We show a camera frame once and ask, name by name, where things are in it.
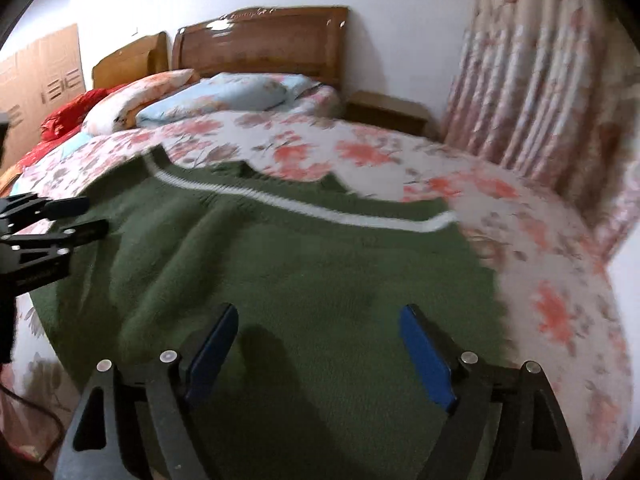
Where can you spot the red blanket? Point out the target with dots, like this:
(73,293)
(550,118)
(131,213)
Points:
(70,112)

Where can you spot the light blue floral pillow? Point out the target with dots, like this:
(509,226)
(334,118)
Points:
(225,95)

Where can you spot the dark wooden headboard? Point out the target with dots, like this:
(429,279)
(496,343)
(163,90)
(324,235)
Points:
(270,45)

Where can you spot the light wooden headboard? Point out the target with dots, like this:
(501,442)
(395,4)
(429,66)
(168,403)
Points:
(135,62)

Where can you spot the pink floral curtain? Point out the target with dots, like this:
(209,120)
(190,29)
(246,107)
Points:
(540,85)

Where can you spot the wooden nightstand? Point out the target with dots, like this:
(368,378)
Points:
(385,112)

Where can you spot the bed with floral sheet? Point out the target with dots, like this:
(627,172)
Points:
(550,285)

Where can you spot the pink floral pillow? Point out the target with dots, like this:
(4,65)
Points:
(135,97)

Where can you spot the wooden wardrobe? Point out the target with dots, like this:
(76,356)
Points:
(40,80)

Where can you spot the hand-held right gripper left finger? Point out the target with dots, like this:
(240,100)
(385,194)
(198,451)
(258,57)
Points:
(212,355)

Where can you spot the green knitted sweater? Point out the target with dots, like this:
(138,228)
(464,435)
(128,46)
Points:
(300,285)

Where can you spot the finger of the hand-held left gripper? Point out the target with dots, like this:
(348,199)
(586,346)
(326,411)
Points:
(85,235)
(60,207)

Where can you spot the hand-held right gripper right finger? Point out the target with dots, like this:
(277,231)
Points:
(425,355)

